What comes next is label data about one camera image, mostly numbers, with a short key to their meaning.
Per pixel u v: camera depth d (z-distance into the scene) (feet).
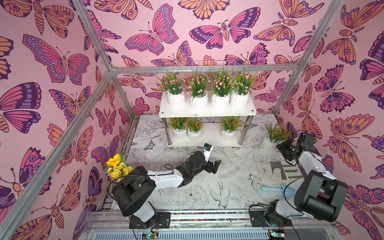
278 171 2.95
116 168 2.19
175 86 2.25
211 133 3.28
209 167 2.48
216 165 2.47
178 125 2.94
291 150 2.16
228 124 2.80
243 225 2.40
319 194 1.40
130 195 1.44
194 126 2.87
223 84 2.12
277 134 2.95
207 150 2.39
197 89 2.14
